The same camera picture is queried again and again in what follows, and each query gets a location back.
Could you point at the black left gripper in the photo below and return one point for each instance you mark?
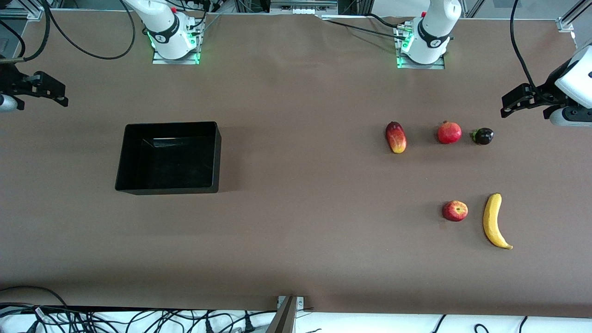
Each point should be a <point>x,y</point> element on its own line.
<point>547,91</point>

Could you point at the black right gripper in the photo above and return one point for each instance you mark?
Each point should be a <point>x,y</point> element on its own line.
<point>10,83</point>

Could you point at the yellow banana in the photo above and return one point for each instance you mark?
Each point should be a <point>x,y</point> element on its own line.
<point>491,222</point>

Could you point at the red apple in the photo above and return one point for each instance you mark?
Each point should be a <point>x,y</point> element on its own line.
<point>455,211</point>

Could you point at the black plastic box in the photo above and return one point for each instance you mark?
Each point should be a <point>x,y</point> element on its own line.
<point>175,166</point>

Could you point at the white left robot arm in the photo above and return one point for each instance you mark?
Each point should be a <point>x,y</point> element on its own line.
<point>430,37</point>

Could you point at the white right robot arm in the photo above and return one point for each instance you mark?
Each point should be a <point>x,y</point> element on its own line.
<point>166,39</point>

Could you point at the dark purple eggplant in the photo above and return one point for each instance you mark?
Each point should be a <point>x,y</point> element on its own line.
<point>484,136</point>

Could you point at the red pomegranate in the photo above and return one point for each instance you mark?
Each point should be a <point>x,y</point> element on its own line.
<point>449,133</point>

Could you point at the red yellow mango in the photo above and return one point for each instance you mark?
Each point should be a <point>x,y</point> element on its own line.
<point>396,138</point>

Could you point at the metal corner bracket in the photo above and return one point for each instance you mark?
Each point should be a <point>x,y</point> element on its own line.
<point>34,14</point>
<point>565,24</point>

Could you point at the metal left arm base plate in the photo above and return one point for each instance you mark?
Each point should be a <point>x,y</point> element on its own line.
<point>437,66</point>

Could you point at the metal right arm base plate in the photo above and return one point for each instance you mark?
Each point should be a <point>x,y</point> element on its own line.
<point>159,61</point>

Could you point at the metal bracket plate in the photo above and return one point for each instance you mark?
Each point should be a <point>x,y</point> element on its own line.
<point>300,303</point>

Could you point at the aluminium post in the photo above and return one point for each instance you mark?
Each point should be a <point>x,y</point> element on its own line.
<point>283,319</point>

